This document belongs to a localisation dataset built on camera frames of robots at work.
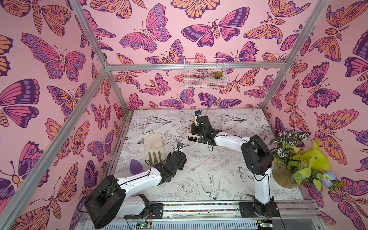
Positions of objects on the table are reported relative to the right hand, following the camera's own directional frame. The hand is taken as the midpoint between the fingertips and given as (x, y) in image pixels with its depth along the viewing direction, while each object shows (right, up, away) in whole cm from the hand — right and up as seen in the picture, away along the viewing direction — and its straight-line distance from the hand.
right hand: (194, 122), depth 97 cm
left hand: (-9, -20, -9) cm, 24 cm away
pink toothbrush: (+5, -26, -6) cm, 28 cm away
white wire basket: (+7, +32, -2) cm, 33 cm away
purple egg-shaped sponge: (-38, -29, -5) cm, 48 cm away
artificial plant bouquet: (+52, -19, -24) cm, 60 cm away
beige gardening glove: (-28, -17, +1) cm, 32 cm away
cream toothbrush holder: (0, -11, +3) cm, 12 cm away
